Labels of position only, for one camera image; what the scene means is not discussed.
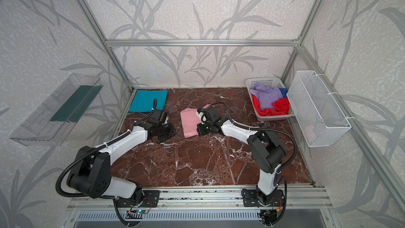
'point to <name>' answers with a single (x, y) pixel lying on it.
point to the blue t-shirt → (283, 91)
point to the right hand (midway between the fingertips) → (197, 124)
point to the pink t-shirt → (190, 120)
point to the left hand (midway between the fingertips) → (179, 128)
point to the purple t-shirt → (267, 96)
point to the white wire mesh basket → (320, 120)
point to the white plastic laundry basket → (250, 83)
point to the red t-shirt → (282, 107)
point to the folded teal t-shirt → (143, 101)
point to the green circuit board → (142, 211)
